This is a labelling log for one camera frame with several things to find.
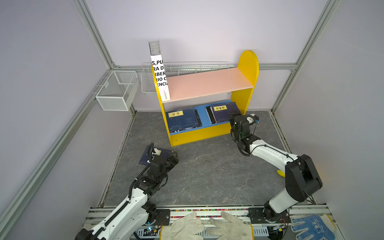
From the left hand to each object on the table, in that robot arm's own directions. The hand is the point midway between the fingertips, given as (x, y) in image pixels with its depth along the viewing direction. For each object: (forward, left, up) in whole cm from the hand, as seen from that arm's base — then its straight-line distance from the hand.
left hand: (173, 158), depth 82 cm
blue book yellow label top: (+29, -32, +4) cm, 44 cm away
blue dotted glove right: (-36, -70, -11) cm, 80 cm away
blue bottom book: (+23, -5, +6) cm, 24 cm away
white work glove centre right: (-34, -28, -11) cm, 46 cm away
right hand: (+19, -35, +13) cm, 42 cm away
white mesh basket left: (+48, +39, +11) cm, 62 cm away
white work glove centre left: (-32, -6, -10) cm, 34 cm away
